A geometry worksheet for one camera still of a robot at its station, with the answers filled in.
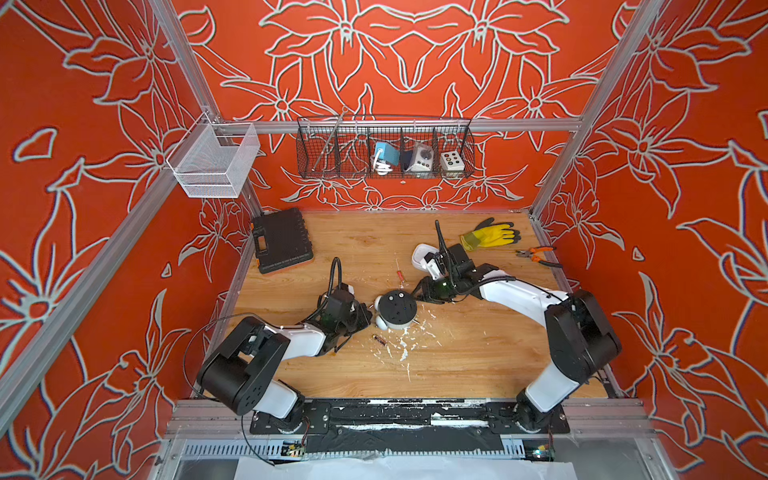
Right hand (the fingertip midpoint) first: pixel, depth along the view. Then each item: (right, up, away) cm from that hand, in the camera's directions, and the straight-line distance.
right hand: (408, 297), depth 85 cm
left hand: (-10, -6, +5) cm, 13 cm away
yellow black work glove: (+33, +18, +25) cm, 45 cm away
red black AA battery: (-8, -13, 0) cm, 15 cm away
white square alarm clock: (+6, +12, +18) cm, 22 cm away
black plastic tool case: (-44, +17, +21) cm, 52 cm away
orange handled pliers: (+46, +12, +21) cm, 52 cm away
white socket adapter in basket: (+5, +43, +6) cm, 43 cm away
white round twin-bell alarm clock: (-4, -4, +2) cm, 6 cm away
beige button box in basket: (+15, +41, +9) cm, 45 cm away
